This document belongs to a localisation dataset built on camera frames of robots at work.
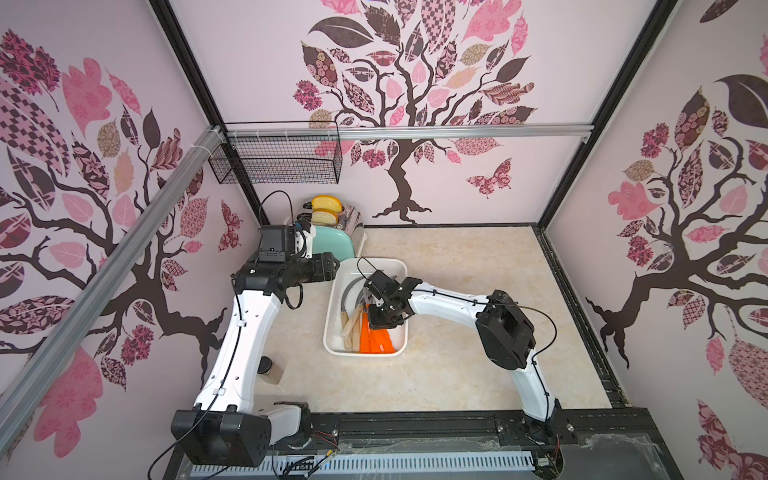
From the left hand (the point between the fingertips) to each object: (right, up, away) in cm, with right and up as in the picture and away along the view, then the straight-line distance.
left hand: (324, 271), depth 75 cm
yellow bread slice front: (-6, +17, +22) cm, 29 cm away
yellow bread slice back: (-6, +22, +25) cm, 34 cm away
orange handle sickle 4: (+9, -22, +11) cm, 27 cm away
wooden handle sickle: (+5, -16, +15) cm, 22 cm away
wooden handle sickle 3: (+2, -16, +18) cm, 24 cm away
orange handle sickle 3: (+12, -22, +10) cm, 27 cm away
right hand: (+10, -17, +14) cm, 24 cm away
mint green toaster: (-2, +10, +23) cm, 25 cm away
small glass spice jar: (-15, -26, +1) cm, 30 cm away
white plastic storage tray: (+1, -1, +25) cm, 25 cm away
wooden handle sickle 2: (+7, -20, +13) cm, 25 cm away
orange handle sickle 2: (+14, -21, +12) cm, 27 cm away
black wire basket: (-19, +38, +20) cm, 46 cm away
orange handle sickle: (+16, -22, +12) cm, 30 cm away
